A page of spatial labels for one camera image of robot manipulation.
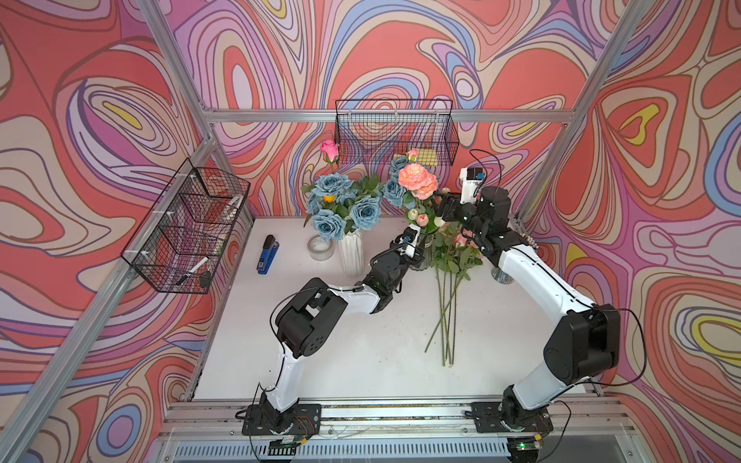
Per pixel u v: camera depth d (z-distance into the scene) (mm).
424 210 810
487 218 619
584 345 437
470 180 699
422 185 710
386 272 687
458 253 1039
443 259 1015
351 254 913
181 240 786
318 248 1094
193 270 728
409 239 726
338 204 743
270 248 1083
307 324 524
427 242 930
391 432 733
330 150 750
